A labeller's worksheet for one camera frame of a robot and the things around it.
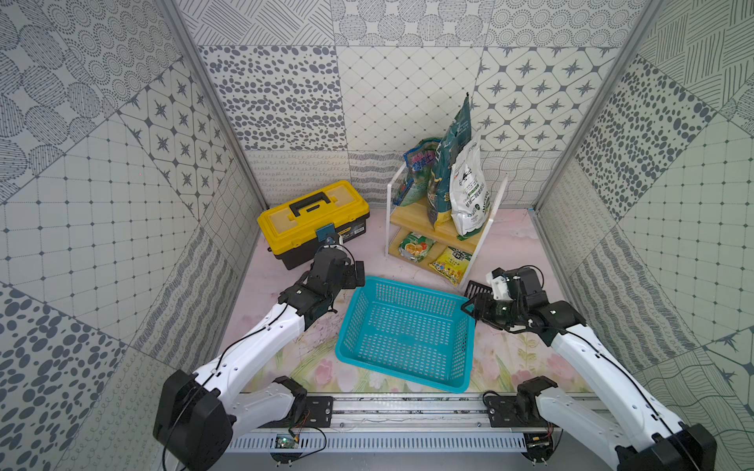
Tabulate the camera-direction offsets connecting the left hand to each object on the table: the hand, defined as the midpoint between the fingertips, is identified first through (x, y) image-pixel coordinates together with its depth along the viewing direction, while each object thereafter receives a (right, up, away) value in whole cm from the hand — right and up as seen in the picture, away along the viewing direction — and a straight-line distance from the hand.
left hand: (345, 258), depth 81 cm
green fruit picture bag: (+21, +3, +17) cm, 28 cm away
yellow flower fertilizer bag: (+34, -3, +17) cm, 38 cm away
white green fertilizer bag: (+34, +18, -2) cm, 39 cm away
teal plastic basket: (+18, -23, +8) cm, 30 cm away
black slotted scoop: (+41, -11, +15) cm, 45 cm away
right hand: (+34, -15, -3) cm, 37 cm away
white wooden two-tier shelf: (+20, +12, +9) cm, 26 cm away
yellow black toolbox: (-19, +8, +10) cm, 23 cm away
